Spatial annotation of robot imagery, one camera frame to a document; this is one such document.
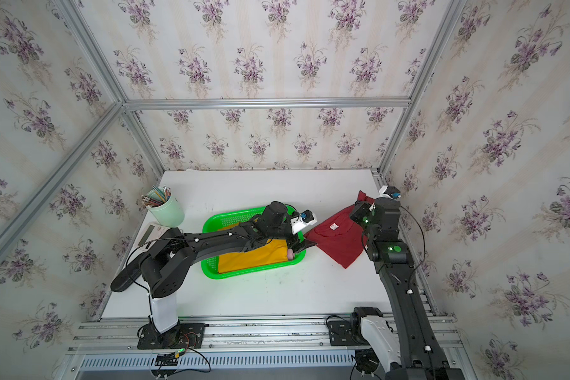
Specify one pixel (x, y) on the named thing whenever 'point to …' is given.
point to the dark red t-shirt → (339, 235)
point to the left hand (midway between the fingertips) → (315, 236)
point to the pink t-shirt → (290, 254)
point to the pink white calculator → (150, 233)
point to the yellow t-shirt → (275, 250)
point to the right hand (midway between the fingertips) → (359, 202)
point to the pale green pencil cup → (169, 214)
